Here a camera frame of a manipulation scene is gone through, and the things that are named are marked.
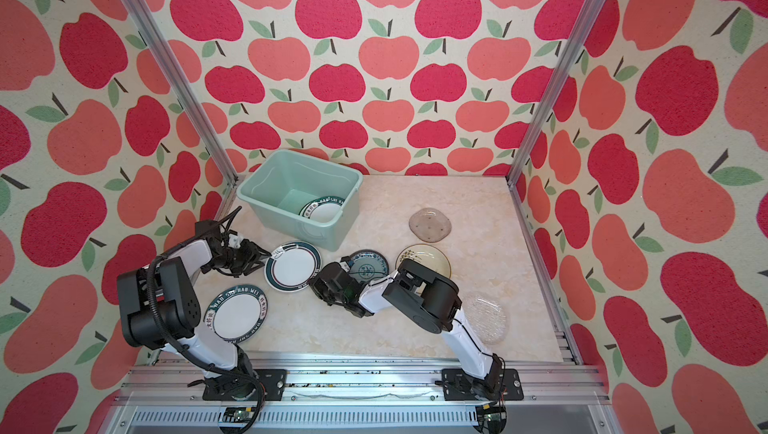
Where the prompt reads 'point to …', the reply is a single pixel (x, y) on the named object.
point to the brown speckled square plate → (429, 225)
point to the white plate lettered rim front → (235, 313)
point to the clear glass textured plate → (487, 319)
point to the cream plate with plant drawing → (427, 256)
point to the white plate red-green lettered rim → (323, 209)
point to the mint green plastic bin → (278, 183)
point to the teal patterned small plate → (367, 265)
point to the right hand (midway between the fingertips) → (307, 279)
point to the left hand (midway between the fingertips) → (270, 257)
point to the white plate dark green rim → (291, 266)
